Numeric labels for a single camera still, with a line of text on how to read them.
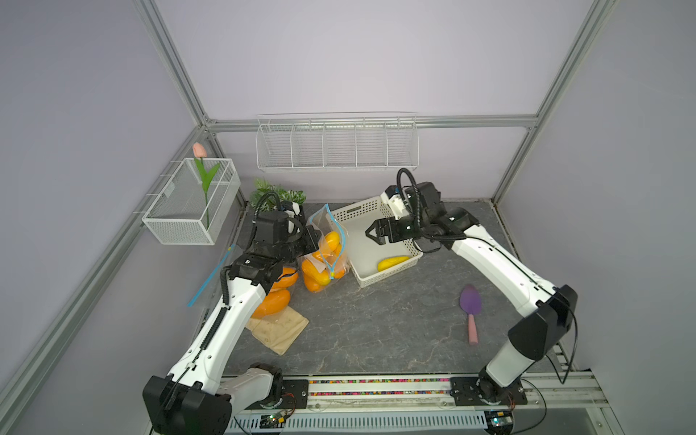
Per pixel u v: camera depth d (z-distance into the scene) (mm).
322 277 857
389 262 963
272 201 553
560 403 726
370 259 998
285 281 868
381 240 677
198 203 810
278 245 554
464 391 736
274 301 828
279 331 851
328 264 822
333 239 864
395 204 694
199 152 797
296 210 688
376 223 681
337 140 994
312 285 889
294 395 729
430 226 567
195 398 366
